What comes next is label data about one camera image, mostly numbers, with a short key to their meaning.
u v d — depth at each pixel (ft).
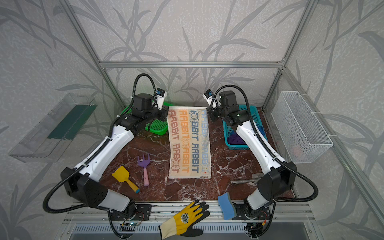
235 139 3.14
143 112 1.88
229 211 2.35
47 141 2.10
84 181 1.29
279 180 1.35
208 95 2.12
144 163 2.98
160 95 2.14
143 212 2.37
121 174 2.82
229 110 1.86
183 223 2.27
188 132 2.86
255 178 2.71
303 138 2.00
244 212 2.38
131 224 2.32
